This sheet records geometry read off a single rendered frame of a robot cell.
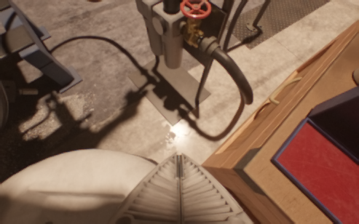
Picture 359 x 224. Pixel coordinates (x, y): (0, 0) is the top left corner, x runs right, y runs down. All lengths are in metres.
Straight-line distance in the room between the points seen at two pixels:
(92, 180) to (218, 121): 0.61
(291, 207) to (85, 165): 0.42
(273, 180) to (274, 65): 0.93
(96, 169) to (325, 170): 0.46
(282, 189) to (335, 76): 0.28
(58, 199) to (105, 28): 1.07
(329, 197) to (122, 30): 1.23
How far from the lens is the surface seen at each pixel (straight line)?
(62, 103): 1.00
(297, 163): 0.31
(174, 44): 0.50
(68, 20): 1.47
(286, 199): 0.30
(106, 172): 0.39
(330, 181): 0.34
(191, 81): 0.84
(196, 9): 0.39
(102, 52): 1.10
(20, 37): 0.98
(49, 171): 0.47
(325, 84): 0.43
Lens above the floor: 0.71
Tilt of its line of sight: 69 degrees down
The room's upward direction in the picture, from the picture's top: 4 degrees clockwise
